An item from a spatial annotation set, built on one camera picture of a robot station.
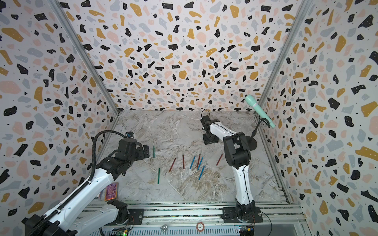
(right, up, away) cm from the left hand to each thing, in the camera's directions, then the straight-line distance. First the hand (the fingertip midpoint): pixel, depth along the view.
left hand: (144, 148), depth 81 cm
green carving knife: (+6, -18, +6) cm, 20 cm away
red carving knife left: (+14, -12, +11) cm, 21 cm away
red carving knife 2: (+30, -10, +14) cm, 34 cm away
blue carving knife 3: (+32, -16, +9) cm, 37 cm away
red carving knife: (+20, -11, +14) cm, 27 cm away
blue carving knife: (+27, -11, +14) cm, 32 cm away
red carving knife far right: (+44, -9, +14) cm, 47 cm away
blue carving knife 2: (+31, -11, +12) cm, 35 cm away
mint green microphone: (+59, +26, -1) cm, 64 cm away
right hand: (+40, +1, +22) cm, 46 cm away
